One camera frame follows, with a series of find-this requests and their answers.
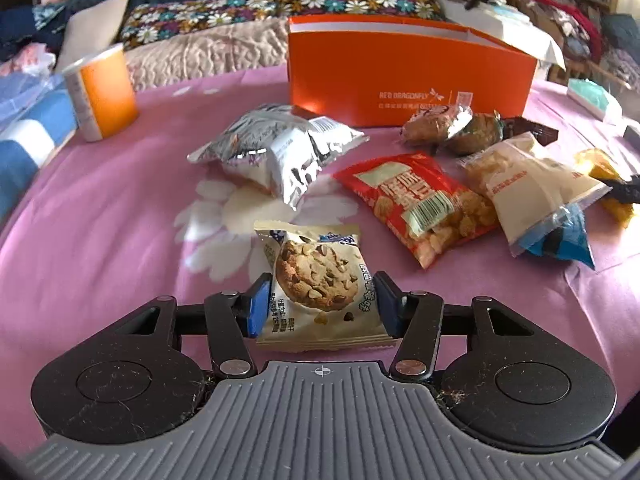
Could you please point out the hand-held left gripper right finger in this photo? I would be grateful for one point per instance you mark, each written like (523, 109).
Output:
(387, 310)

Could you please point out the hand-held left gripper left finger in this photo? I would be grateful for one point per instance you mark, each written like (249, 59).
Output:
(255, 307)

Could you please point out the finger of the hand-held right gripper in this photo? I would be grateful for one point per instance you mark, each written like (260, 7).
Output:
(620, 190)

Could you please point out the golden orange snack bag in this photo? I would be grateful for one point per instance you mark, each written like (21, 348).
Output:
(592, 162)

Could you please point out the white chip cookie packet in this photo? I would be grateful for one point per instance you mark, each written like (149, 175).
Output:
(315, 275)

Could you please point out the blue snack packet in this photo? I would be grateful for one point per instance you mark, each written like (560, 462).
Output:
(570, 245)

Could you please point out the white beige snack bag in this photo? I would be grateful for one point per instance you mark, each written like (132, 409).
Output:
(530, 180)

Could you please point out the dark brown snack packet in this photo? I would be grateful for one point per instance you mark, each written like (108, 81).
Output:
(530, 130)

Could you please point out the red clear snack bag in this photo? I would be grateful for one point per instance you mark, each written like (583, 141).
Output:
(400, 195)

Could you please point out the clear brown bun packet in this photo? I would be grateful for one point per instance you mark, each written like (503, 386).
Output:
(430, 125)
(480, 135)

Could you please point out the silver foil snack bag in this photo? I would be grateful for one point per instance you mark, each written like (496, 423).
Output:
(270, 150)

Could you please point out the orange cardboard box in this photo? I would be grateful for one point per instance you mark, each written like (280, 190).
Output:
(375, 75)

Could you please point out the teal tissue pack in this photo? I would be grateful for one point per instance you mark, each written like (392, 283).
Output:
(592, 95)

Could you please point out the pink floral tablecloth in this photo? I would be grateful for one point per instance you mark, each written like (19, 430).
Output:
(125, 260)

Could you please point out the red blanket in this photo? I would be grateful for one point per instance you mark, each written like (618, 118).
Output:
(575, 15)

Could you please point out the small black cloth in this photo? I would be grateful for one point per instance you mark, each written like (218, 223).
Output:
(477, 0)

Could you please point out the beige quilted cover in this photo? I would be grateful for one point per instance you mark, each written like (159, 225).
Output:
(210, 55)

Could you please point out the orange white paper cup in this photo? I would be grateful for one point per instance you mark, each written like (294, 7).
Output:
(107, 95)

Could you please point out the blue white striped cloth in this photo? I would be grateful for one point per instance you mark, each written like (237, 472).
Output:
(25, 140)

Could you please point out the floral daisy pillow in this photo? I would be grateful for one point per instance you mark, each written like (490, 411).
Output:
(200, 15)
(360, 0)

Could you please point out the plain beige pillow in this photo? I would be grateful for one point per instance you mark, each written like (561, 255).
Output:
(95, 30)

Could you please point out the pink floral clothes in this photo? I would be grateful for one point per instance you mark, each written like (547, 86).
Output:
(25, 57)

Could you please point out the dark blue clothes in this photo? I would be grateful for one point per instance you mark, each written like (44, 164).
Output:
(25, 27)

